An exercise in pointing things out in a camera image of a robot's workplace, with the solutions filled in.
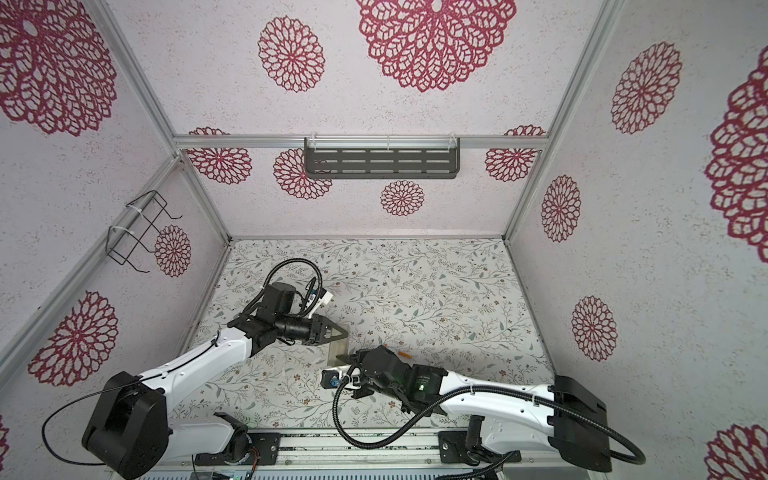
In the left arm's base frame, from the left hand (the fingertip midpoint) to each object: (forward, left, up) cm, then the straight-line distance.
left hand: (344, 340), depth 76 cm
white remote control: (-3, +1, +1) cm, 3 cm away
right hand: (-4, 0, +2) cm, 5 cm away
